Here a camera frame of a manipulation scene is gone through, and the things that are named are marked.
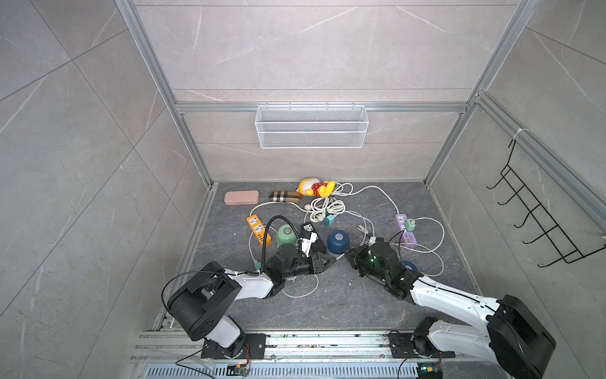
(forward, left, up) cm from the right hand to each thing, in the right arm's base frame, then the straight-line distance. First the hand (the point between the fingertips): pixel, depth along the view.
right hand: (343, 249), depth 81 cm
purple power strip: (+10, -30, -10) cm, 33 cm away
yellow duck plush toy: (+35, +10, -4) cm, 36 cm away
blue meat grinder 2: (-6, -23, -3) cm, 24 cm away
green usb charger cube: (+14, -30, -7) cm, 34 cm away
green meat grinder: (+6, +20, -1) cm, 21 cm away
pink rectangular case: (+35, +44, -11) cm, 58 cm away
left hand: (-4, +2, +1) cm, 5 cm away
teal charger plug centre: (+20, +3, -9) cm, 22 cm away
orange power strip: (+16, +34, -11) cm, 39 cm away
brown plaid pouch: (+34, +23, -9) cm, 42 cm away
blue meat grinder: (+5, +1, -3) cm, 6 cm away
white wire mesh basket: (+50, +10, +17) cm, 54 cm away
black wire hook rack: (-11, -54, +19) cm, 59 cm away
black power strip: (+16, +13, -11) cm, 23 cm away
